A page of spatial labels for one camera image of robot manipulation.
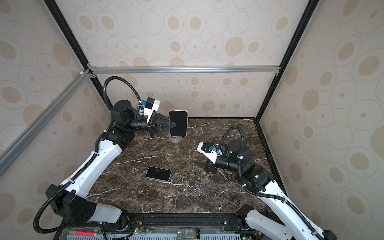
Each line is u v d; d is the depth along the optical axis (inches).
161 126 22.7
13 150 20.6
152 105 20.2
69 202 15.0
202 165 21.8
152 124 21.2
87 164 17.3
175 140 41.7
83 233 27.0
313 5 26.5
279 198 16.6
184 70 35.3
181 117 22.1
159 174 35.4
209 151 19.8
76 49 31.8
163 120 22.6
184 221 29.4
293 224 15.7
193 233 26.9
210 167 21.2
